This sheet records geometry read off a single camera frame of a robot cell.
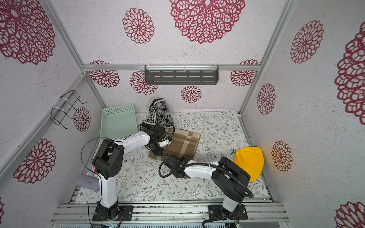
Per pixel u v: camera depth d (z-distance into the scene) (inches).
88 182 32.1
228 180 17.7
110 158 20.6
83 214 29.5
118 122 45.8
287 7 27.2
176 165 26.9
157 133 30.8
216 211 29.6
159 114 42.0
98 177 21.6
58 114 28.7
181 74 36.3
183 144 39.6
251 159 36.1
